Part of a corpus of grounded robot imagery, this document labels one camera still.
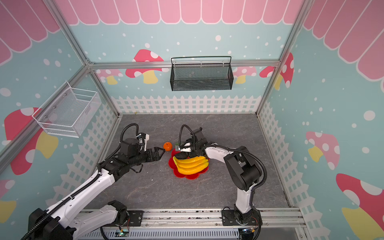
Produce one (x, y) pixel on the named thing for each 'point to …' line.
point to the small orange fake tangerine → (167, 146)
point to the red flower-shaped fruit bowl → (191, 176)
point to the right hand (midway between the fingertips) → (187, 142)
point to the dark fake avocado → (182, 155)
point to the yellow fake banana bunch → (189, 165)
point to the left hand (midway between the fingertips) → (158, 154)
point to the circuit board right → (249, 231)
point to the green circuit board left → (123, 233)
